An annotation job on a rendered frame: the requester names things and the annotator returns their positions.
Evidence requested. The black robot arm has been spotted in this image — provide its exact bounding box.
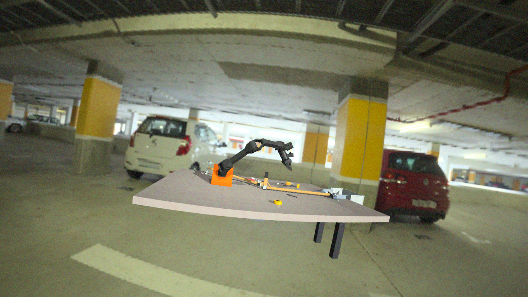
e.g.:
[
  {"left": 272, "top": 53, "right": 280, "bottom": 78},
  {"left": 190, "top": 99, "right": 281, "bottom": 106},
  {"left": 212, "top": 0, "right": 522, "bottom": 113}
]
[{"left": 218, "top": 138, "right": 294, "bottom": 177}]

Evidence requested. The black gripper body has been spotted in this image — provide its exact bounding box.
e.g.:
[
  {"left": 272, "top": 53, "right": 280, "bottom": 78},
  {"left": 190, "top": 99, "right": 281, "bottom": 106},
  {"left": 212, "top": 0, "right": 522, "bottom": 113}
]
[{"left": 280, "top": 152, "right": 292, "bottom": 164}]

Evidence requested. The long wooden-handled scraper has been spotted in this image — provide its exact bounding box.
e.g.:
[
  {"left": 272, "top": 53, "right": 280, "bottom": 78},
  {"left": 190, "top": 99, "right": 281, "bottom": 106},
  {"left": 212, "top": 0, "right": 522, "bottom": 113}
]
[{"left": 263, "top": 172, "right": 334, "bottom": 199}]

